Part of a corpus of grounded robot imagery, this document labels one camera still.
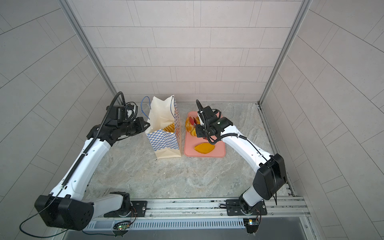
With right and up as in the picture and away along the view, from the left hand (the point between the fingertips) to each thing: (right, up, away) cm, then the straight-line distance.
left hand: (153, 122), depth 74 cm
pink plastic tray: (+17, -14, +20) cm, 30 cm away
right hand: (+22, -5, +6) cm, 23 cm away
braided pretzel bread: (+16, -3, +18) cm, 25 cm away
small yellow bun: (+19, -8, +19) cm, 28 cm away
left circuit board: (-10, -45, -10) cm, 47 cm away
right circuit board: (+47, -47, -6) cm, 67 cm away
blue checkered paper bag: (+5, -12, +6) cm, 14 cm away
